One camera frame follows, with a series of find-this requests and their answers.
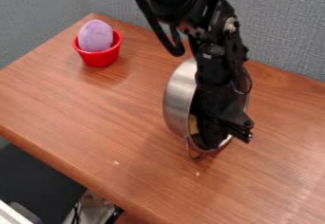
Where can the red cup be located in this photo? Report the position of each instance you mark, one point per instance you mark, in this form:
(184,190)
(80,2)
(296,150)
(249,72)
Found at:
(101,58)

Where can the purple plush egg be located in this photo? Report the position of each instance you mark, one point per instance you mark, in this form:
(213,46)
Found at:
(96,36)

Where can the metal pot with handle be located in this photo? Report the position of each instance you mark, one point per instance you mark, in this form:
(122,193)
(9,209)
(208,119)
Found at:
(176,108)

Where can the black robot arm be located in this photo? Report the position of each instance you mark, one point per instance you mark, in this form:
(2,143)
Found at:
(201,26)

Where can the grey equipment under table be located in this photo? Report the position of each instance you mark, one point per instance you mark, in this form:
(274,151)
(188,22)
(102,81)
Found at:
(93,210)

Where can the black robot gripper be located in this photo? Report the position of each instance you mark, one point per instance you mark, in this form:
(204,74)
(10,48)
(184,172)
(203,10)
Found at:
(220,108)

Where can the yellow cheese wedge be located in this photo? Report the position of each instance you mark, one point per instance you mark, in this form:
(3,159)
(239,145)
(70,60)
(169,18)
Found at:
(193,127)

